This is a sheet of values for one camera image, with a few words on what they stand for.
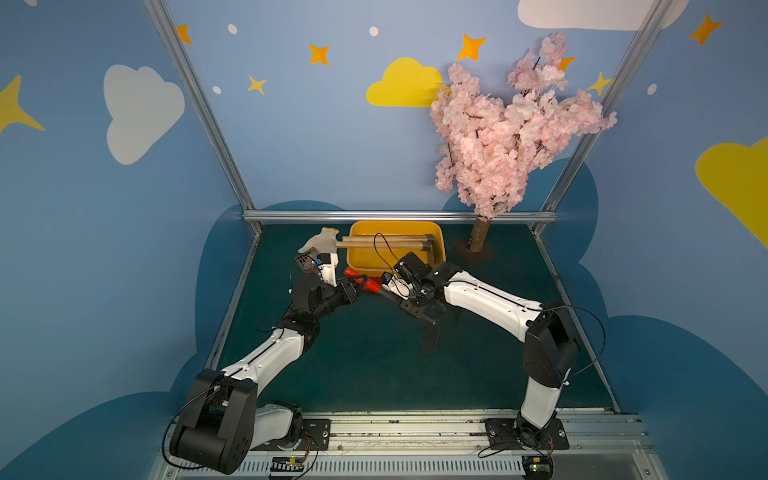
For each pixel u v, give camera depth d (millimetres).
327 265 755
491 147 690
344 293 732
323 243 1170
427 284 628
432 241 1143
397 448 735
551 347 466
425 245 1134
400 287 762
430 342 919
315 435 745
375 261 796
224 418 413
